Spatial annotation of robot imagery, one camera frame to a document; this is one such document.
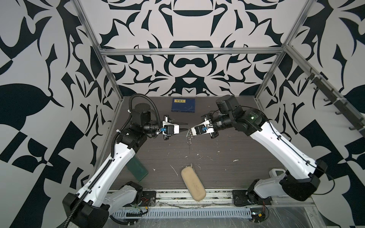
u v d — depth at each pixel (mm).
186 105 1142
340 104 602
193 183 754
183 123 601
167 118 565
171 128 489
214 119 559
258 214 711
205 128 503
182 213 649
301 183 414
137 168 829
